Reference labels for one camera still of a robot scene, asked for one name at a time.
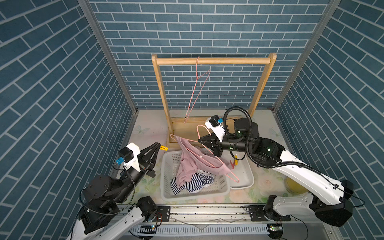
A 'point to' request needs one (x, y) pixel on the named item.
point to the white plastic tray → (240, 167)
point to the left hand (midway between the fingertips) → (163, 145)
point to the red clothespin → (232, 164)
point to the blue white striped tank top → (198, 180)
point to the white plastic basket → (220, 186)
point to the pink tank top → (194, 156)
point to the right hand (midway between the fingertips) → (202, 139)
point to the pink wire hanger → (200, 83)
